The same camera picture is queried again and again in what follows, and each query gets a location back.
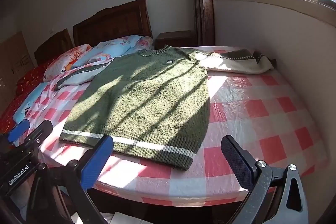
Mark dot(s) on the light blue pillow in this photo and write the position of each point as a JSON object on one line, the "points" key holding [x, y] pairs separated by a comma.
{"points": [[115, 47]]}

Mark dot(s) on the plain light blue sheet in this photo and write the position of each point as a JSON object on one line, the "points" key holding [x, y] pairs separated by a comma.
{"points": [[31, 98]]}

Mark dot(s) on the red patterned blanket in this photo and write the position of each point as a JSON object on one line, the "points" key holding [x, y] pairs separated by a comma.
{"points": [[26, 77]]}

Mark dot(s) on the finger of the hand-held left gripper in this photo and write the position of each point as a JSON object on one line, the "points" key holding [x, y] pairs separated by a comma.
{"points": [[17, 130], [39, 132]]}

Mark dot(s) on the small dark wooden headboard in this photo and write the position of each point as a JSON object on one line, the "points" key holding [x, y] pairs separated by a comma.
{"points": [[52, 45]]}

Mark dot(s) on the green knitted sweater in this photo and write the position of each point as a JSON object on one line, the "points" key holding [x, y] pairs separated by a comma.
{"points": [[147, 98]]}

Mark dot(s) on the brown cardboard box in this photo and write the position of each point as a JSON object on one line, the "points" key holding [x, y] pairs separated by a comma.
{"points": [[15, 56]]}

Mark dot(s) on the dark wooden nightstand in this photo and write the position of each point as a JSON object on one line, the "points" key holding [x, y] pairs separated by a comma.
{"points": [[173, 39]]}

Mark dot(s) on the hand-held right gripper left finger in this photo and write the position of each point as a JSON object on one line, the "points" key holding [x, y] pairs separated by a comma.
{"points": [[96, 162]]}

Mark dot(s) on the white orange floral pillow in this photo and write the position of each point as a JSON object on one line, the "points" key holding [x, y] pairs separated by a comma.
{"points": [[60, 61]]}

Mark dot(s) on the large dark wooden headboard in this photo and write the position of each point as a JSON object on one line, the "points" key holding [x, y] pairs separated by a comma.
{"points": [[113, 22]]}

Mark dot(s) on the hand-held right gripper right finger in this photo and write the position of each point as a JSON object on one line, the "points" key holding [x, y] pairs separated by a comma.
{"points": [[237, 161]]}

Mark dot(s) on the red white checked bedsheet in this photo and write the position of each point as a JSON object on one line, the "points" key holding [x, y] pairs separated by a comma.
{"points": [[262, 113]]}

